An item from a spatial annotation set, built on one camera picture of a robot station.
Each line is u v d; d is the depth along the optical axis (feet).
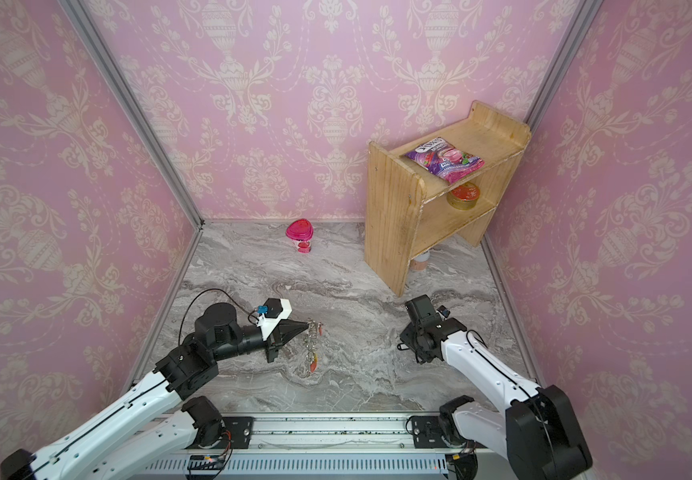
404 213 2.40
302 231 3.44
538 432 1.30
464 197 3.10
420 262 3.36
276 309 1.91
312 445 2.40
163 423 1.97
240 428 2.45
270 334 1.97
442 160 2.34
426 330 2.11
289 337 2.12
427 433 2.39
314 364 2.29
